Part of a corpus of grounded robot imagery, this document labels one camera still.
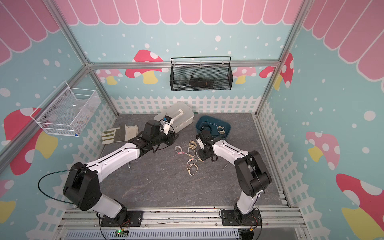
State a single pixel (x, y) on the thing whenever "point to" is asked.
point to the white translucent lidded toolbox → (179, 115)
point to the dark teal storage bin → (213, 123)
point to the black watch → (206, 130)
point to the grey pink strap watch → (181, 152)
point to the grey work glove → (121, 134)
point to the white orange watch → (190, 160)
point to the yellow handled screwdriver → (226, 165)
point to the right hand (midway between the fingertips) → (204, 153)
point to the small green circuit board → (121, 233)
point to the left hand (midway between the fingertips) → (175, 135)
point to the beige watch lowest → (189, 169)
